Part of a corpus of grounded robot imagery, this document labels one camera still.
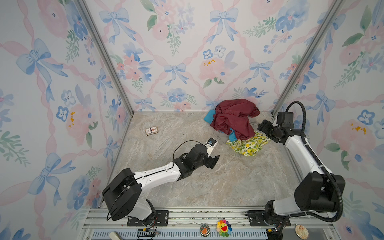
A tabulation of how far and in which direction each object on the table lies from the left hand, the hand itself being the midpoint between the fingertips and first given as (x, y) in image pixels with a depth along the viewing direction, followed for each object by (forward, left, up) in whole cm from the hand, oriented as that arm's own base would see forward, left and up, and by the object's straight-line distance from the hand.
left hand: (214, 150), depth 80 cm
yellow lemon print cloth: (+6, -22, -5) cm, 24 cm away
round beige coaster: (-34, -40, -16) cm, 55 cm away
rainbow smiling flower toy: (-33, -4, -15) cm, 37 cm away
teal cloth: (+38, 0, -16) cm, 41 cm away
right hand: (+14, -30, +3) cm, 33 cm away
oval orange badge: (-34, +6, -16) cm, 38 cm away
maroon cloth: (+29, -15, -3) cm, 32 cm away
